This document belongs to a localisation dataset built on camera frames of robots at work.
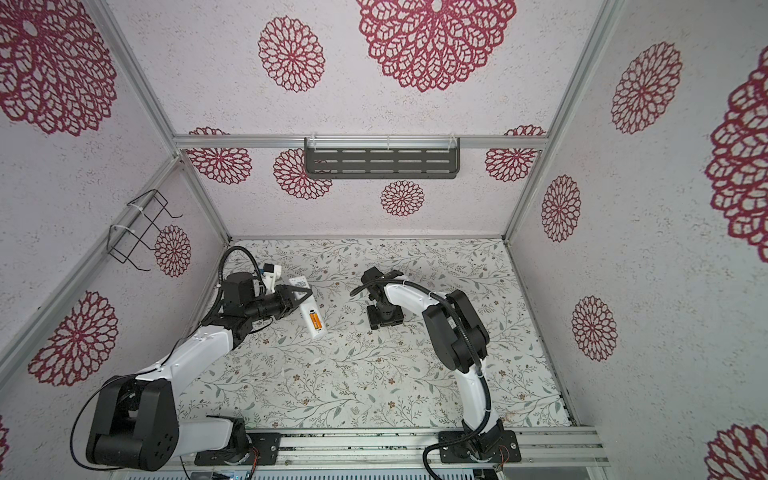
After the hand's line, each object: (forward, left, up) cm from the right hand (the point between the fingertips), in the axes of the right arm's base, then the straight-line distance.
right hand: (380, 320), depth 96 cm
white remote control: (-7, +18, +16) cm, 25 cm away
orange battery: (-8, +17, +16) cm, 24 cm away
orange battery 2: (-10, +16, +14) cm, 24 cm away
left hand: (-2, +19, +16) cm, 25 cm away
